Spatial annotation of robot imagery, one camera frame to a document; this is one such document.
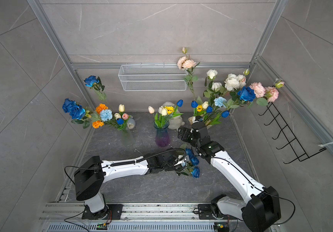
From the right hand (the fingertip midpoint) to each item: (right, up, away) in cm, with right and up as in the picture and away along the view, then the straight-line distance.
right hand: (184, 130), depth 79 cm
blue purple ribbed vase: (-13, -7, +23) cm, 27 cm away
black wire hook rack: (+48, +3, -10) cm, 49 cm away
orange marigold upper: (-44, +13, -5) cm, 46 cm away
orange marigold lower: (-45, +4, -9) cm, 46 cm away
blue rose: (+8, -19, +8) cm, 22 cm away
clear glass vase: (-37, -7, +20) cm, 43 cm away
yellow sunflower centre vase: (-8, +12, +3) cm, 14 cm away
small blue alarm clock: (-36, +4, +22) cm, 42 cm away
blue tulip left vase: (-34, +5, -5) cm, 35 cm away
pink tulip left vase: (-32, +8, -3) cm, 33 cm away
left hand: (-4, -14, +4) cm, 16 cm away
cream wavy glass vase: (+4, +6, -8) cm, 11 cm away
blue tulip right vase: (+21, +9, -5) cm, 24 cm away
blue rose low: (+7, -25, +4) cm, 26 cm away
